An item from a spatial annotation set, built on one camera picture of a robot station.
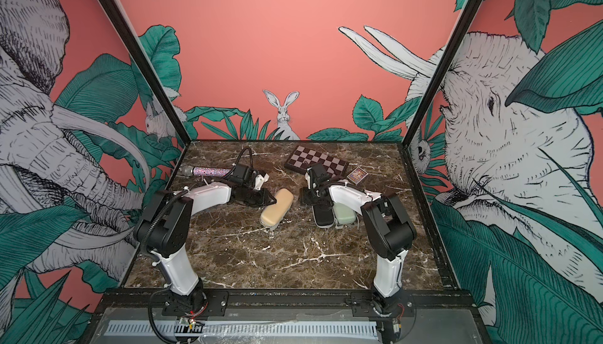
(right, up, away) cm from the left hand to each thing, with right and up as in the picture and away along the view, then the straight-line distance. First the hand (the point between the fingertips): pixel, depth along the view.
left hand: (275, 198), depth 94 cm
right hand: (+10, +1, -1) cm, 10 cm away
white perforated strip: (-7, -36, -24) cm, 44 cm away
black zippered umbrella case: (+20, -6, -4) cm, 21 cm away
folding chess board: (+10, +17, +16) cm, 26 cm away
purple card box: (+37, +9, +13) cm, 40 cm away
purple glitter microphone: (-40, +11, +10) cm, 43 cm away
